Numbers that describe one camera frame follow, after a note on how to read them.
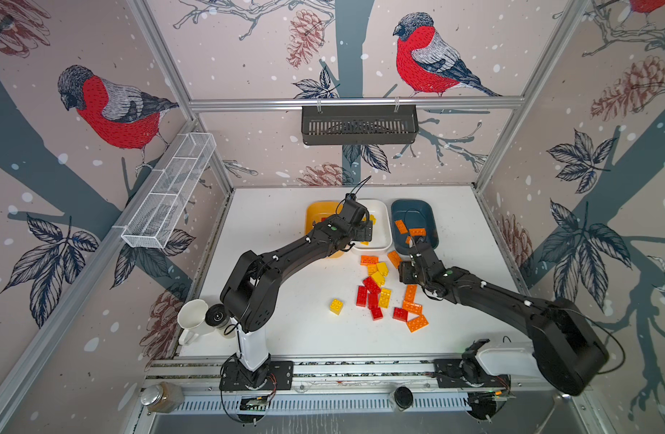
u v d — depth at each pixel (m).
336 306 0.83
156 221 0.71
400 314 0.83
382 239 1.04
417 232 1.07
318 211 1.07
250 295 0.47
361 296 0.88
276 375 0.73
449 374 0.73
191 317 0.77
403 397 0.62
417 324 0.83
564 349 0.41
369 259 0.95
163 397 0.63
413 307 0.86
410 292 0.88
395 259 0.97
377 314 0.84
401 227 1.06
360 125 1.07
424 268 0.67
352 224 0.69
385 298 0.88
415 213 1.11
